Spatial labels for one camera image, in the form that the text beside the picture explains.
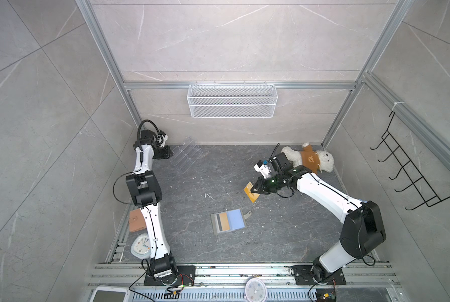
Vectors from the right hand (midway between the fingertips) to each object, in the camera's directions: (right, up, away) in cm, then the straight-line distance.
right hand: (254, 190), depth 82 cm
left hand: (-44, +19, +24) cm, 54 cm away
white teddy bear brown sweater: (+39, +13, +21) cm, 47 cm away
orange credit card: (-1, -2, -1) cm, 3 cm away
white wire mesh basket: (-9, +46, +18) cm, 50 cm away
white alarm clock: (-49, -23, -3) cm, 54 cm away
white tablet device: (-55, -34, -16) cm, 67 cm away
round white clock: (-1, -35, -13) cm, 38 cm away
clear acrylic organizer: (-37, +16, +27) cm, 49 cm away
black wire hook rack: (+52, +4, -20) cm, 56 cm away
